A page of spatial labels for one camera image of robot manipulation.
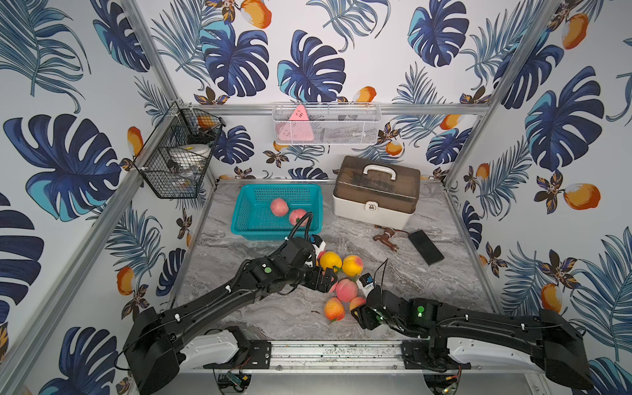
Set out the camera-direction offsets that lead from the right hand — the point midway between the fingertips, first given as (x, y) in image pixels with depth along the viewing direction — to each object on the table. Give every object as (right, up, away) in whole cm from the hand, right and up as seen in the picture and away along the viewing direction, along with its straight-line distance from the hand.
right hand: (358, 308), depth 79 cm
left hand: (-10, +13, -5) cm, 17 cm away
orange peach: (-8, 0, -1) cm, 8 cm away
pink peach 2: (-4, +5, +2) cm, 7 cm away
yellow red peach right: (-1, +12, +8) cm, 14 cm away
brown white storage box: (+8, +38, +12) cm, 40 cm away
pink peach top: (-13, +20, -10) cm, 25 cm away
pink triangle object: (-20, +62, +11) cm, 66 cm away
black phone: (+29, +17, +18) cm, 38 cm away
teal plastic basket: (-42, +27, +29) cm, 58 cm away
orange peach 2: (-1, +2, 0) cm, 2 cm away
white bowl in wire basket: (-55, +49, +1) cm, 74 cm away
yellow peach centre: (-9, +14, +9) cm, 19 cm away
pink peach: (-29, +33, +24) cm, 50 cm away
